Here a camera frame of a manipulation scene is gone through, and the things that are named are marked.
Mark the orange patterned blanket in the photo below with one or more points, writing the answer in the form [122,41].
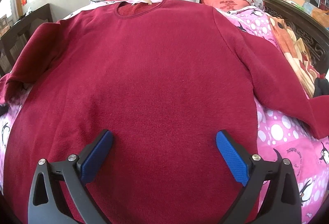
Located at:
[295,53]

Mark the dark red knit sweater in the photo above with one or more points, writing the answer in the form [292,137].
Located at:
[144,100]

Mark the black garment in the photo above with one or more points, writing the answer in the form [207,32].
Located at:
[321,87]

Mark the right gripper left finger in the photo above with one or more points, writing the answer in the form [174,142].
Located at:
[47,203]

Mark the pink penguin quilt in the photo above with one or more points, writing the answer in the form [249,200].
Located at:
[288,141]

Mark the dark wooden side cabinet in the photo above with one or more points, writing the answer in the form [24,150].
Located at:
[21,29]

